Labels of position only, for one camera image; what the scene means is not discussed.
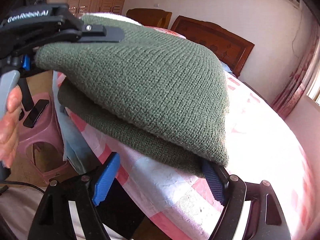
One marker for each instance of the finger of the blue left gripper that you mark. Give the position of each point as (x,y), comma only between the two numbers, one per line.
(101,34)

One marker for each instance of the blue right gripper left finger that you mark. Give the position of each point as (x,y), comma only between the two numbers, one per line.
(104,177)

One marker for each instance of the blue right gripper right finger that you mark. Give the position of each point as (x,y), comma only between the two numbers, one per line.
(217,179)

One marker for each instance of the green and white knit sweater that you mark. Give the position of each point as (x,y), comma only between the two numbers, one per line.
(162,95)

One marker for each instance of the person left hand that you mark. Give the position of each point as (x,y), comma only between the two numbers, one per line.
(9,127)

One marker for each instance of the red white checkered bed sheet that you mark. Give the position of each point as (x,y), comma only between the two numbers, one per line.
(259,145)

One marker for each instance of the dark wooden headboard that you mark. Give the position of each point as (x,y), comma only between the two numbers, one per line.
(230,48)
(150,17)

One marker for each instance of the black smartphone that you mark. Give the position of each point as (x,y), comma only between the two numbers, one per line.
(35,113)

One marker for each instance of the floral curtain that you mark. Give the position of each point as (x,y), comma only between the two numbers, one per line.
(299,79)

